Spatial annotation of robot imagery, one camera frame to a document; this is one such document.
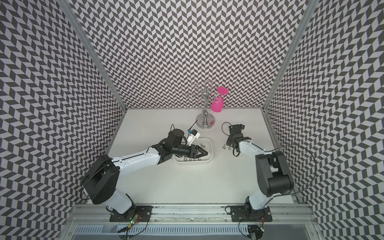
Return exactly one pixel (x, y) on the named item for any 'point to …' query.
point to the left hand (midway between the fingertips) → (205, 155)
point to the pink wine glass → (217, 102)
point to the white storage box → (207, 144)
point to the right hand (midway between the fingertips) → (234, 143)
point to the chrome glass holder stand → (205, 120)
